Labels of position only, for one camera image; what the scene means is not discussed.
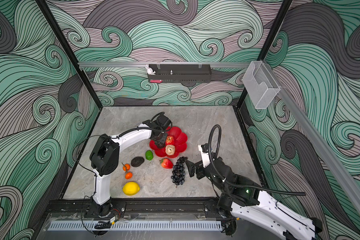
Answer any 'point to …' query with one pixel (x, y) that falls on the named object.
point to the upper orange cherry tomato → (126, 167)
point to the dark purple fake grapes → (178, 173)
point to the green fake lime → (149, 155)
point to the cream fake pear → (170, 149)
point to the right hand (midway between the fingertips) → (194, 158)
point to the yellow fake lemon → (131, 188)
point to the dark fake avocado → (137, 161)
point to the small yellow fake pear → (169, 139)
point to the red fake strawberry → (166, 163)
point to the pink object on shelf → (156, 81)
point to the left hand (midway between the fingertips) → (161, 136)
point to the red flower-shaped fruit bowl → (180, 139)
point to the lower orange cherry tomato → (128, 175)
